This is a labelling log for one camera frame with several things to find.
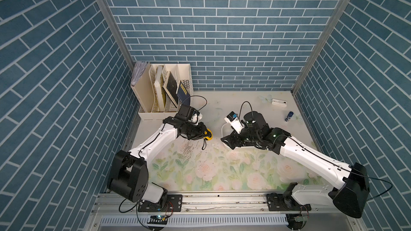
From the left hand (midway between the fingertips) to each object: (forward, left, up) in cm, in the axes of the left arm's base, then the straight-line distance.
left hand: (212, 135), depth 81 cm
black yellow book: (+34, +27, +1) cm, 43 cm away
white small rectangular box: (+33, -48, -11) cm, 59 cm away
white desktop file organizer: (+44, +21, +6) cm, 49 cm away
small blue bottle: (+18, -49, -7) cm, 52 cm away
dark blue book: (+33, +19, -5) cm, 39 cm away
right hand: (-2, -8, +5) cm, 9 cm away
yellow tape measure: (0, +1, -1) cm, 2 cm away
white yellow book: (+25, +30, +10) cm, 40 cm away
